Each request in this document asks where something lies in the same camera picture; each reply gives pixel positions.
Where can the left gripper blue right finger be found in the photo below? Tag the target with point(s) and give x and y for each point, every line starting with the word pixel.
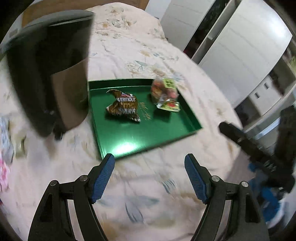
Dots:
pixel 245 220

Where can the white drawer unit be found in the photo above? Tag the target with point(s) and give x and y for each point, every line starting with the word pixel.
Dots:
pixel 260 111

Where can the clear dried fruit bag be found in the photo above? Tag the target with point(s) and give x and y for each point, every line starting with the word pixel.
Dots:
pixel 163 90

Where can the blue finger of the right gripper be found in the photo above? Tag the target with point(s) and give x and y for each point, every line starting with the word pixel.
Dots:
pixel 249 146

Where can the brown nutritious snack packet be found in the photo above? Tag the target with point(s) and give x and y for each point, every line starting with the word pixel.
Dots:
pixel 125 105

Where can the brown black electric kettle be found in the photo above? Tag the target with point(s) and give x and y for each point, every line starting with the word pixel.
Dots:
pixel 48 65

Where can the wooden headboard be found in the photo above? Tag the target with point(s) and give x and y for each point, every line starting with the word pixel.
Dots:
pixel 45 7

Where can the white wardrobe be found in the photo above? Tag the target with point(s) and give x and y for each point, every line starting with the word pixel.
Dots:
pixel 241 48

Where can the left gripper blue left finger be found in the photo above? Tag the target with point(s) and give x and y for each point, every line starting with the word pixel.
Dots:
pixel 52 218

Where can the small green fruit snack pack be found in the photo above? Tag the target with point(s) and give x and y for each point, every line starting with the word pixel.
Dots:
pixel 169 105

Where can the silver milk snack packet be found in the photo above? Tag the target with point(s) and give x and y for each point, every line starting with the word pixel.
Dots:
pixel 7 149

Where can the pink cartoon snack packet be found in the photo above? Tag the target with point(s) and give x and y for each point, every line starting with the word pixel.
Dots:
pixel 4 173

